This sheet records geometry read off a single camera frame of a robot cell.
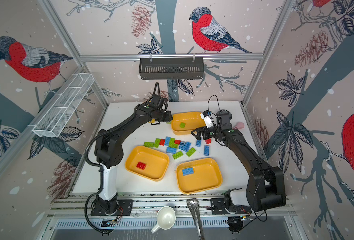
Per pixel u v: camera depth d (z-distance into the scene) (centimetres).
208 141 97
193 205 70
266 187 42
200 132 74
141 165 87
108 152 53
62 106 77
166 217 70
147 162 88
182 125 107
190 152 93
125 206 73
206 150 92
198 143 98
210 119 75
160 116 80
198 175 83
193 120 110
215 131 71
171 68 105
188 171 84
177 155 92
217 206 73
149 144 97
